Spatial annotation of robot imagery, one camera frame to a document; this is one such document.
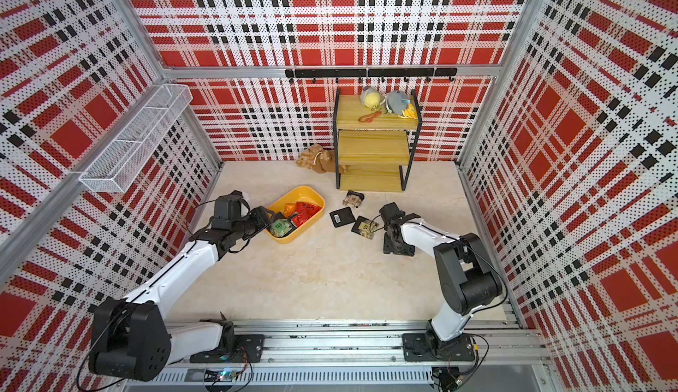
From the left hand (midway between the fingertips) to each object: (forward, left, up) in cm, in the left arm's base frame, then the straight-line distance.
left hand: (274, 215), depth 87 cm
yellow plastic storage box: (+8, -3, -11) cm, 13 cm away
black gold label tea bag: (+3, -31, -13) cm, 33 cm away
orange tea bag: (+10, -1, -11) cm, 15 cm away
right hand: (-6, -43, -12) cm, 45 cm away
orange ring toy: (+27, -32, +19) cm, 46 cm away
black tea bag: (+8, -22, -13) cm, 27 cm away
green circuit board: (-43, +8, -12) cm, 45 cm away
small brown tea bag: (+17, -26, -14) cm, 34 cm away
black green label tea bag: (+1, +1, -10) cm, 10 cm away
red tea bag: (+7, -8, -9) cm, 14 cm away
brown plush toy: (+32, -11, -5) cm, 34 cm away
